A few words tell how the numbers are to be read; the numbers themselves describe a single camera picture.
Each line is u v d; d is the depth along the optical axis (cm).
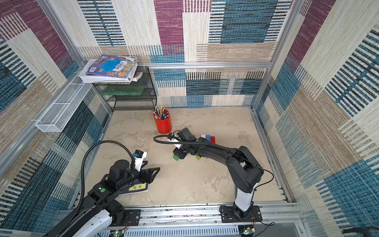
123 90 97
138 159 67
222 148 54
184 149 74
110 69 80
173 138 78
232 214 72
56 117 71
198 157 93
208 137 102
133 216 74
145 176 68
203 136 102
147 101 119
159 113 100
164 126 102
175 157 94
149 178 68
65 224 45
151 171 68
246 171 47
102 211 54
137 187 81
